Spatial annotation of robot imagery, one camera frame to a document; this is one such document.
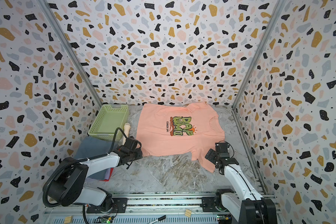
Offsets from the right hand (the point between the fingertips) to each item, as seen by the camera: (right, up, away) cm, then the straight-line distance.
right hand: (212, 153), depth 88 cm
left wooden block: (-76, -28, -19) cm, 83 cm away
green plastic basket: (-78, +23, +27) cm, 86 cm away
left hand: (-45, +1, +4) cm, 46 cm away
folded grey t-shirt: (-79, +4, +3) cm, 79 cm away
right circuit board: (+3, -29, -16) cm, 34 cm away
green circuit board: (-58, -29, -17) cm, 67 cm away
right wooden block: (-16, -26, -16) cm, 35 cm away
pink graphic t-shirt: (-28, +14, +19) cm, 37 cm away
